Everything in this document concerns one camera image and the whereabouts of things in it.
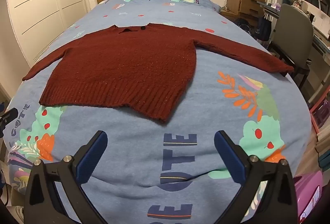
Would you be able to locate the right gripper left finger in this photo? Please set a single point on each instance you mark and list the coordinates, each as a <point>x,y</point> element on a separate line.
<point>42,201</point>

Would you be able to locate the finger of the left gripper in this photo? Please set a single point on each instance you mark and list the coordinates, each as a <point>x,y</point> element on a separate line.
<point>8,117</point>

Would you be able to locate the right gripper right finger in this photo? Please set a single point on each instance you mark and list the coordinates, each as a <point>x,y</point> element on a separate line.
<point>278,203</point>

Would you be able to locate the dark red knit sweater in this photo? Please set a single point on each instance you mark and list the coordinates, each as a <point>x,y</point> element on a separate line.
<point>146,68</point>

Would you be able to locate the pink plastic bin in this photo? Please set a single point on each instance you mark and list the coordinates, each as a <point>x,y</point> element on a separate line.
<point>308,189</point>

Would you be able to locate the blue patterned bed cover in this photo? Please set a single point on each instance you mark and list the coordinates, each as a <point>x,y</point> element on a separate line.
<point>154,171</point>

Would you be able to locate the white wardrobe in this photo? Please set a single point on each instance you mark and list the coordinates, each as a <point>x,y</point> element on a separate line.
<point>37,23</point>

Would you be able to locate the grey desk chair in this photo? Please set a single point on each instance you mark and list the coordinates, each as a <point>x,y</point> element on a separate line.
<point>292,40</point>

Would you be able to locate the dark bag on floor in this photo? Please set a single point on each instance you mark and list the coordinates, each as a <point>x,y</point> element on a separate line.
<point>263,30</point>

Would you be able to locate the wooden nightstand drawers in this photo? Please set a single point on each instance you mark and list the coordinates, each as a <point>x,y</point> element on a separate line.
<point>249,10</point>

